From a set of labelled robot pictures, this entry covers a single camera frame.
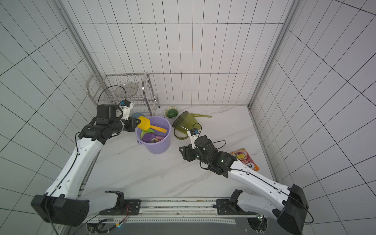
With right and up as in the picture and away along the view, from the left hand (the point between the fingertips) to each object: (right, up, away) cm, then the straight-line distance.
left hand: (138, 124), depth 75 cm
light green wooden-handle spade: (-2, -6, +13) cm, 14 cm away
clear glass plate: (-11, +21, +17) cm, 29 cm away
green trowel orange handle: (+2, -5, +16) cm, 17 cm away
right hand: (+22, -13, -2) cm, 25 cm away
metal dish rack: (-39, +26, +31) cm, 56 cm away
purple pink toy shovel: (+2, -9, +14) cm, 17 cm away
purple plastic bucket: (+7, -17, +20) cm, 27 cm away
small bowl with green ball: (+13, +7, +35) cm, 38 cm away
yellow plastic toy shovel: (+3, -1, +3) cm, 4 cm away
